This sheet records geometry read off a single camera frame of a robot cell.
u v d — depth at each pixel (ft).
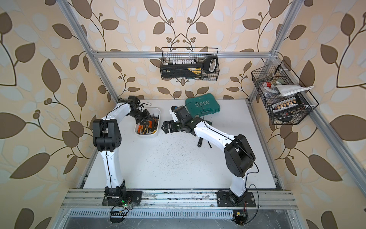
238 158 1.54
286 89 2.11
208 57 2.98
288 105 2.18
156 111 3.47
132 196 2.46
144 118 2.94
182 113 2.17
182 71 2.76
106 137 1.90
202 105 3.65
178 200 2.47
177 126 2.41
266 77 2.52
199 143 3.08
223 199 2.41
